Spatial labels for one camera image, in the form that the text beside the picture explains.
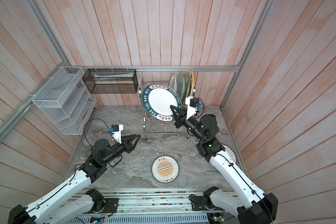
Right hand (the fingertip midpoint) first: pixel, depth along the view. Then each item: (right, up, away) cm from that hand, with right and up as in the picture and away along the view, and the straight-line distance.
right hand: (171, 106), depth 62 cm
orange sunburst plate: (-3, -37, +24) cm, 44 cm away
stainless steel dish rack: (-13, -11, +45) cm, 48 cm away
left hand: (-17, -16, +10) cm, 25 cm away
